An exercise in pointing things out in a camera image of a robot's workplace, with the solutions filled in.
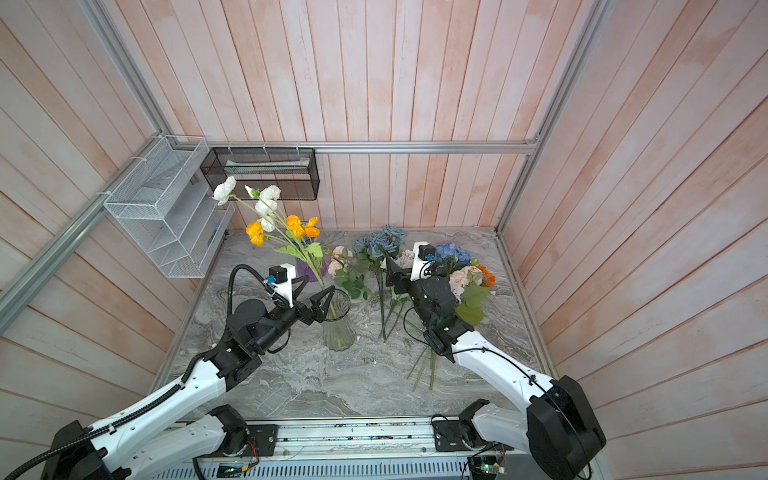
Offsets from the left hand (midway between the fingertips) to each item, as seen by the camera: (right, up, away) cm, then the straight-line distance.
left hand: (322, 288), depth 72 cm
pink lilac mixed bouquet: (+4, +2, +32) cm, 32 cm away
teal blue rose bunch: (+12, +10, +28) cm, 32 cm away
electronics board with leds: (+40, -43, -1) cm, 59 cm away
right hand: (+20, +8, +5) cm, 22 cm away
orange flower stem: (+52, +1, +26) cm, 58 cm away
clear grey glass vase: (+2, -15, +14) cm, 21 cm away
